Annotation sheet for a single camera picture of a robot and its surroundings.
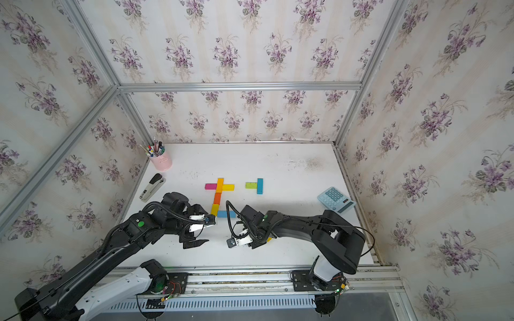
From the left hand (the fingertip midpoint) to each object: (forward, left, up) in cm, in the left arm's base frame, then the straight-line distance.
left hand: (207, 224), depth 73 cm
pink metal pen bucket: (+36, +30, -7) cm, 48 cm away
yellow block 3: (-9, -22, +11) cm, 26 cm away
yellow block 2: (+13, +2, -15) cm, 20 cm away
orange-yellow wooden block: (+26, 0, -13) cm, 29 cm away
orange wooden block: (+18, +1, -13) cm, 23 cm away
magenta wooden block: (+26, +5, -14) cm, 30 cm away
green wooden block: (+26, -16, -13) cm, 33 cm away
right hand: (+1, -16, -14) cm, 21 cm away
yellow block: (+25, -4, -13) cm, 28 cm away
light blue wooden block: (+3, -6, +3) cm, 7 cm away
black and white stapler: (+26, +32, -12) cm, 43 cm away
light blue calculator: (+17, -57, -12) cm, 61 cm away
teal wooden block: (+26, -21, -13) cm, 36 cm away
